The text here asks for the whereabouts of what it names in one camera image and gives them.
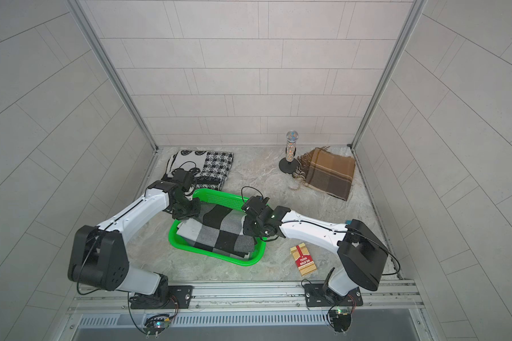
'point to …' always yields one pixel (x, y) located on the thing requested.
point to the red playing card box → (303, 258)
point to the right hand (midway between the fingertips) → (245, 231)
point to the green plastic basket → (232, 202)
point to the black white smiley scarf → (203, 163)
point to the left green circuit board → (156, 325)
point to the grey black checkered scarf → (218, 228)
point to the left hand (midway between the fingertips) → (201, 211)
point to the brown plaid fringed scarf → (326, 170)
